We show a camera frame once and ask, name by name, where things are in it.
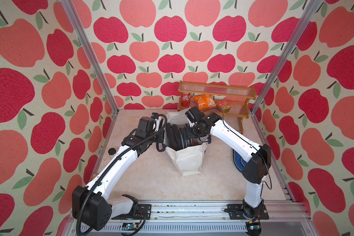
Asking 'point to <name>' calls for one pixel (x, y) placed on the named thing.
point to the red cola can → (185, 99)
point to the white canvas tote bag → (188, 162)
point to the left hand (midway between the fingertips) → (164, 133)
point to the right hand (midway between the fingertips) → (190, 137)
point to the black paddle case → (174, 136)
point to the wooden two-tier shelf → (221, 90)
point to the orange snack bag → (204, 101)
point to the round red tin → (224, 105)
